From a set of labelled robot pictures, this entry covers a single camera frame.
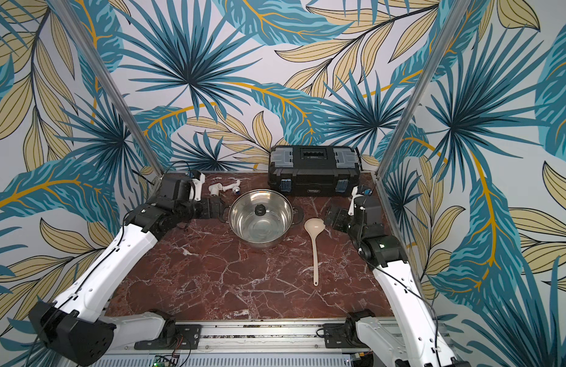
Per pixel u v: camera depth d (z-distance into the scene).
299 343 0.73
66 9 0.67
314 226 0.98
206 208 0.66
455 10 0.68
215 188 1.04
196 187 0.59
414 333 0.39
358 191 0.65
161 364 0.71
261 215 0.88
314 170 0.99
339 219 0.64
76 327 0.36
